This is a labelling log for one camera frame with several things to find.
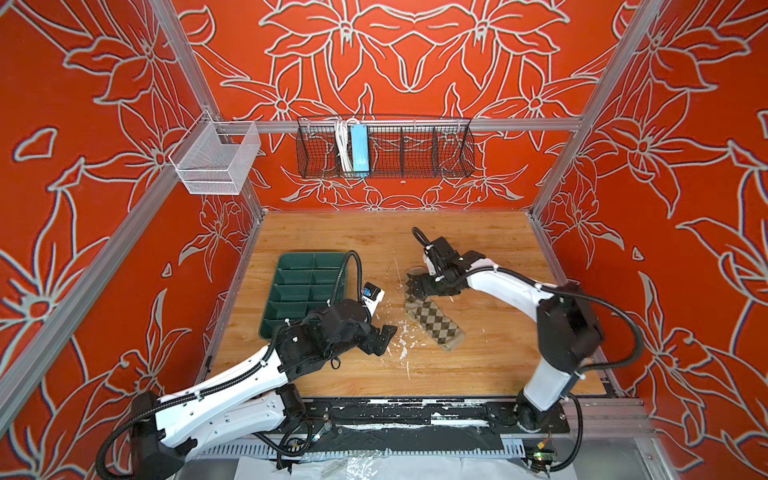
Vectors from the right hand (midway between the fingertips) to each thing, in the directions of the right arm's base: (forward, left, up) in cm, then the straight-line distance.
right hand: (420, 288), depth 90 cm
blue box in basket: (+33, +18, +27) cm, 46 cm away
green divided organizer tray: (+6, +38, -5) cm, 39 cm away
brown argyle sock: (-6, -2, -6) cm, 9 cm away
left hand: (-15, +11, +12) cm, 22 cm away
